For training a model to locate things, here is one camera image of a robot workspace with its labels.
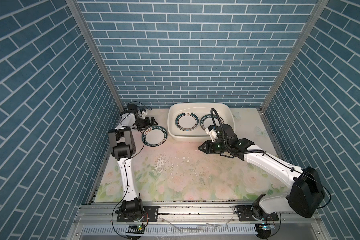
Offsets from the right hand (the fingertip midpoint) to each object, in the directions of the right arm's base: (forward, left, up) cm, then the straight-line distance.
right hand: (198, 146), depth 79 cm
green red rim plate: (+29, +9, -14) cm, 34 cm away
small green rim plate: (+15, +30, -15) cm, 37 cm away
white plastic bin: (+40, -20, -11) cm, 46 cm away
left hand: (+24, +34, -13) cm, 43 cm away
